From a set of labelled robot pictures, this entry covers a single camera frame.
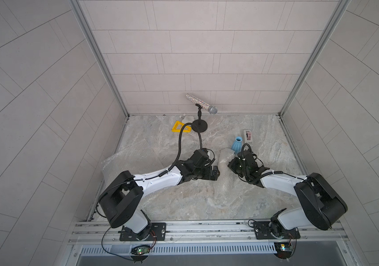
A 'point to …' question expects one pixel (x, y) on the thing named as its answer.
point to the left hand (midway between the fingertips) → (216, 173)
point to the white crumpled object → (188, 119)
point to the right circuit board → (284, 250)
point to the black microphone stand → (199, 126)
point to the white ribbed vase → (225, 187)
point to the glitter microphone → (213, 110)
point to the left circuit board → (140, 250)
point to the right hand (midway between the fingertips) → (226, 162)
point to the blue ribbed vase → (236, 146)
